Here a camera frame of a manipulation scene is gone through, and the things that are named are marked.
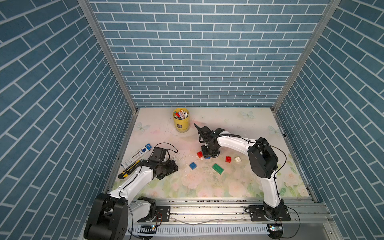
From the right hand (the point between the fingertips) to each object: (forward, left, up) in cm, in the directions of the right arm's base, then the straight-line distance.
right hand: (206, 156), depth 93 cm
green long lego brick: (-7, -7, -1) cm, 10 cm away
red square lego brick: (-1, -14, 0) cm, 14 cm away
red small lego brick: (+1, +4, 0) cm, 4 cm away
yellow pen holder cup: (+17, +17, +8) cm, 26 cm away
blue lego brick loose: (-6, +8, -1) cm, 10 cm away
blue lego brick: (-2, -1, +1) cm, 2 cm away
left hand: (-11, +16, +1) cm, 20 cm away
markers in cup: (+24, +19, +11) cm, 33 cm away
